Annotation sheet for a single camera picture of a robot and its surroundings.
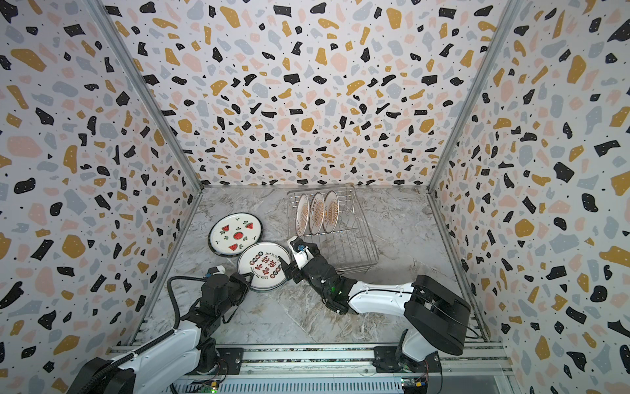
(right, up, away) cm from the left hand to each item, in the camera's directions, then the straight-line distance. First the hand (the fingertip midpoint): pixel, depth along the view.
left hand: (255, 269), depth 85 cm
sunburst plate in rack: (+26, +20, +17) cm, 37 cm away
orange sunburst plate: (+14, +19, +17) cm, 29 cm away
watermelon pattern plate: (-15, +11, +17) cm, 25 cm away
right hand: (+12, +9, -9) cm, 18 cm away
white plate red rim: (+20, +20, +17) cm, 33 cm away
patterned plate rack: (0, +1, +7) cm, 7 cm away
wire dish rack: (+35, +6, +14) cm, 38 cm away
